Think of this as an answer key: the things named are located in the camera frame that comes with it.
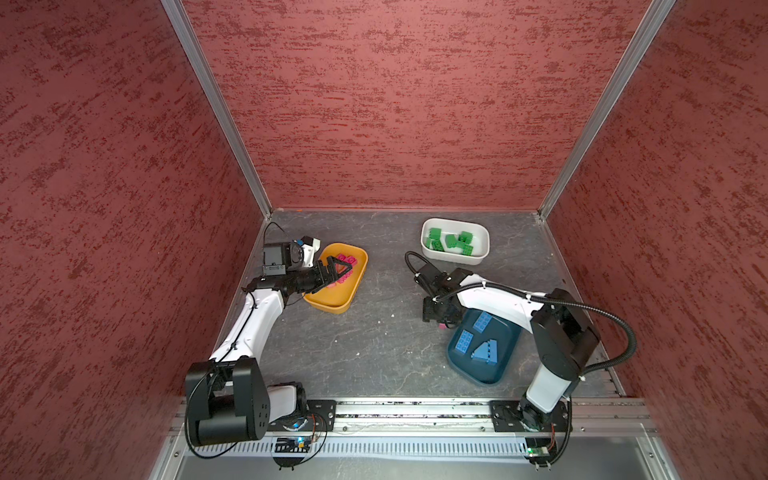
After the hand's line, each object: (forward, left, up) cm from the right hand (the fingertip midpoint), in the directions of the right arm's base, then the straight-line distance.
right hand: (436, 324), depth 87 cm
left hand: (+9, +27, +14) cm, 31 cm away
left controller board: (-28, +39, -4) cm, 48 cm away
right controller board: (-31, -21, -3) cm, 38 cm away
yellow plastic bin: (+10, +30, -2) cm, 32 cm away
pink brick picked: (+25, +27, -1) cm, 37 cm away
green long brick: (+32, -4, -2) cm, 33 cm away
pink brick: (+26, +31, 0) cm, 40 cm away
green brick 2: (+34, -15, 0) cm, 37 cm away
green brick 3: (+33, -10, -1) cm, 35 cm away
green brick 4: (+30, -16, -3) cm, 34 cm away
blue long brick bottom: (-8, -15, -1) cm, 17 cm away
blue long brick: (-5, -8, -2) cm, 9 cm away
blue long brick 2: (0, -14, -1) cm, 14 cm away
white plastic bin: (+39, -12, 0) cm, 41 cm away
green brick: (+38, -5, -2) cm, 38 cm away
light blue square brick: (-8, -12, -1) cm, 15 cm away
